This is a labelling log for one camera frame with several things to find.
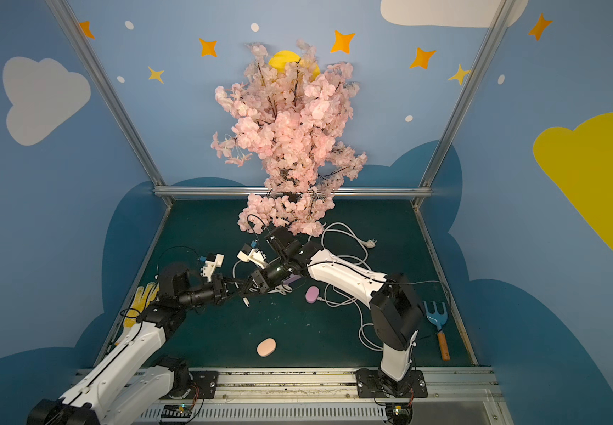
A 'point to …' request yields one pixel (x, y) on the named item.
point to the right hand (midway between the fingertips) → (248, 292)
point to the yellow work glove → (141, 303)
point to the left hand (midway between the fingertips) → (250, 281)
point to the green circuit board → (176, 411)
